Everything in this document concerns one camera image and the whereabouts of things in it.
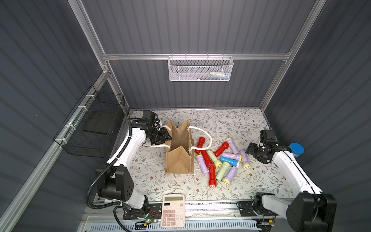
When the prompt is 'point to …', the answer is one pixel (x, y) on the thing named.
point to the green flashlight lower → (222, 170)
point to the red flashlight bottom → (212, 182)
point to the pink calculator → (173, 212)
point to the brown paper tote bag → (179, 158)
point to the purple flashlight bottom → (231, 173)
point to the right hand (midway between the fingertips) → (253, 152)
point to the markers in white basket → (216, 76)
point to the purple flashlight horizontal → (238, 157)
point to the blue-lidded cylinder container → (296, 149)
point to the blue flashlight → (232, 162)
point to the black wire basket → (90, 129)
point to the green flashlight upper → (217, 163)
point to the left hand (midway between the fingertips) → (170, 140)
